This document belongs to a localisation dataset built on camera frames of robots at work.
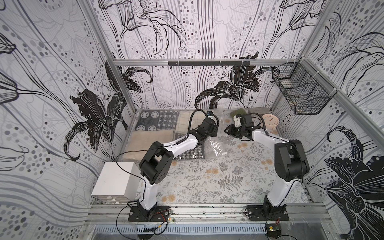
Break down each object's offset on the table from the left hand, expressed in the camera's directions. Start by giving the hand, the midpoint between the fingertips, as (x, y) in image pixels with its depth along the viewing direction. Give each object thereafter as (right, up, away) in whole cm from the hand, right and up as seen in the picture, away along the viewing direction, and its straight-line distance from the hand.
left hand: (214, 128), depth 93 cm
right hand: (+10, -1, +5) cm, 11 cm away
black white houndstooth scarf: (-13, -15, -4) cm, 21 cm away
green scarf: (+24, +13, +23) cm, 35 cm away
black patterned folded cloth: (-40, +5, +14) cm, 43 cm away
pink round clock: (+44, +4, +15) cm, 47 cm away
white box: (-49, -25, -23) cm, 60 cm away
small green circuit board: (+26, -48, -23) cm, 59 cm away
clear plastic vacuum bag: (-1, -11, -9) cm, 14 cm away
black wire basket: (+55, +23, -5) cm, 60 cm away
